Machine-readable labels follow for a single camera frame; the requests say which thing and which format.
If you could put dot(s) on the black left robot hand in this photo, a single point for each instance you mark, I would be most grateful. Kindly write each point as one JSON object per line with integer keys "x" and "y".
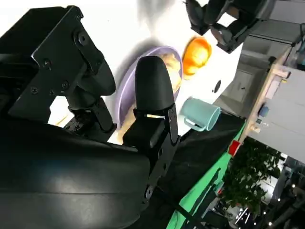
{"x": 224, "y": 14}

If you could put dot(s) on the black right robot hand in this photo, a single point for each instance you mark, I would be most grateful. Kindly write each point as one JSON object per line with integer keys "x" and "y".
{"x": 71, "y": 171}

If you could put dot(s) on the orange and white bread roll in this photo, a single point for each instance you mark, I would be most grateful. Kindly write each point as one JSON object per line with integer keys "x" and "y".
{"x": 197, "y": 53}

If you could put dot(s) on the black table grommet hole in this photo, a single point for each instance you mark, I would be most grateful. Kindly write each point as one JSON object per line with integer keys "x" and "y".
{"x": 216, "y": 86}

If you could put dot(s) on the pale green mug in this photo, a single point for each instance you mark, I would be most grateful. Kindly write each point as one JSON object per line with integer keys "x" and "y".
{"x": 200, "y": 114}

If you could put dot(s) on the small blue cup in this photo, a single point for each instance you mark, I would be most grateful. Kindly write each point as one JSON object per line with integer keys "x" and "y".
{"x": 264, "y": 111}

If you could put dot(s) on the lilac plate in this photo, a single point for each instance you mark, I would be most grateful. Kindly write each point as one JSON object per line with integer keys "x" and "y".
{"x": 126, "y": 81}

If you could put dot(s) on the green cloth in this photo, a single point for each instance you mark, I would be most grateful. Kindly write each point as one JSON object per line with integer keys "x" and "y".
{"x": 188, "y": 211}

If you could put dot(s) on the black backdrop cloth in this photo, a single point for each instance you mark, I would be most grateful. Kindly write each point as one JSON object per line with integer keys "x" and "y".
{"x": 202, "y": 148}

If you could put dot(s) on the red box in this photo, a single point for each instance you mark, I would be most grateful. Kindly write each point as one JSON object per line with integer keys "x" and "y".
{"x": 234, "y": 148}

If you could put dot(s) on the green potted plant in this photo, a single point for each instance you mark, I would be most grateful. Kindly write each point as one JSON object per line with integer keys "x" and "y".
{"x": 252, "y": 176}

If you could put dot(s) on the wooden desk frame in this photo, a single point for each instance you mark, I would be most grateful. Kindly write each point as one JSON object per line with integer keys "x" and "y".
{"x": 264, "y": 90}

